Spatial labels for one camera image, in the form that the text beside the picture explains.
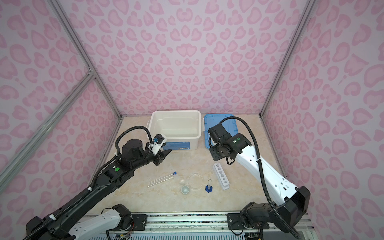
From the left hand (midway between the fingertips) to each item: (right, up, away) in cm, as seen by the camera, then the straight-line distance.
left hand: (168, 143), depth 72 cm
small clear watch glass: (+5, -23, +14) cm, 28 cm away
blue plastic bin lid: (+25, +14, +45) cm, 54 cm away
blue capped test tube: (0, -20, +18) cm, 27 cm away
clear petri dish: (+13, -23, +14) cm, 30 cm away
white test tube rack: (+28, -20, +11) cm, 36 cm away
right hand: (+24, -4, +2) cm, 25 cm away
